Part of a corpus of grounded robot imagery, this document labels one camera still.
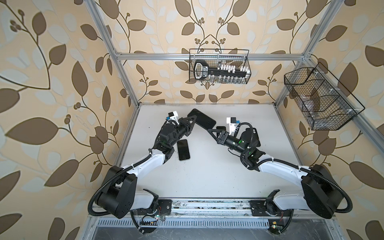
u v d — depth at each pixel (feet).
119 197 1.37
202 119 2.53
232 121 2.32
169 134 2.00
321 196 1.37
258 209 2.40
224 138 2.18
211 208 2.47
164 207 2.43
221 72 2.72
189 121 2.48
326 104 2.37
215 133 2.48
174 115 2.46
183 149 3.14
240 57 2.98
